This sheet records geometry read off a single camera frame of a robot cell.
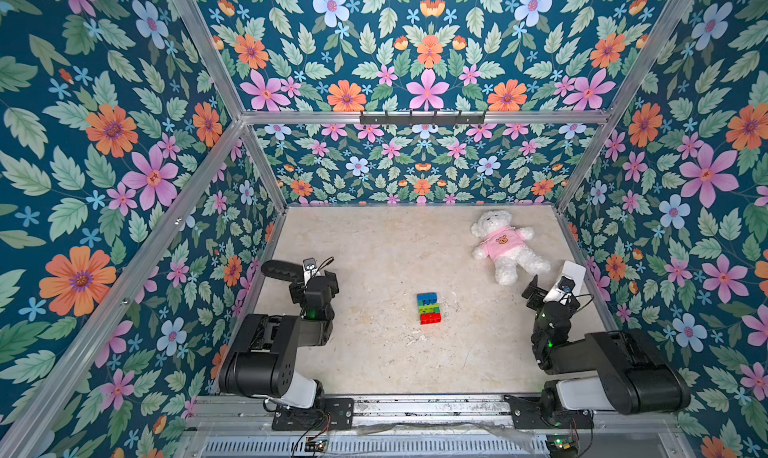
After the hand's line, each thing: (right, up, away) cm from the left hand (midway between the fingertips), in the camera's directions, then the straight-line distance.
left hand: (313, 274), depth 92 cm
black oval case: (-11, +1, +4) cm, 12 cm away
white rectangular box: (+85, 0, +4) cm, 85 cm away
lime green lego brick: (+36, -10, -1) cm, 37 cm away
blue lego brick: (+36, -7, +1) cm, 37 cm away
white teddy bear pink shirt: (+62, +9, +5) cm, 63 cm away
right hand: (+73, -1, -6) cm, 73 cm away
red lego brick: (+36, -13, -4) cm, 39 cm away
